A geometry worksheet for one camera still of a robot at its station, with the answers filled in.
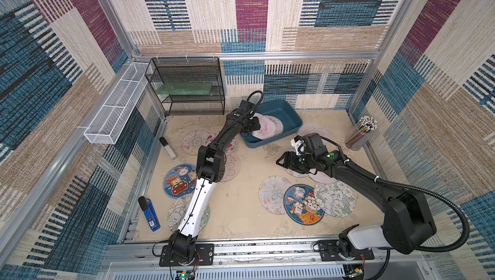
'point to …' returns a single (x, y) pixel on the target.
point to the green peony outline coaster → (178, 210)
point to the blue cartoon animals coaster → (301, 206)
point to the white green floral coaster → (336, 199)
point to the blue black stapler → (149, 210)
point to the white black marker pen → (164, 143)
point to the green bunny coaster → (278, 125)
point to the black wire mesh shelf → (189, 86)
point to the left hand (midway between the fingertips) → (259, 125)
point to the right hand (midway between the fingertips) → (284, 166)
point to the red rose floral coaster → (230, 148)
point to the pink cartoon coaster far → (315, 128)
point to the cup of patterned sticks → (356, 139)
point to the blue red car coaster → (179, 180)
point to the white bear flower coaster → (272, 192)
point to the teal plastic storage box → (291, 121)
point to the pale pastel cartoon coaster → (192, 140)
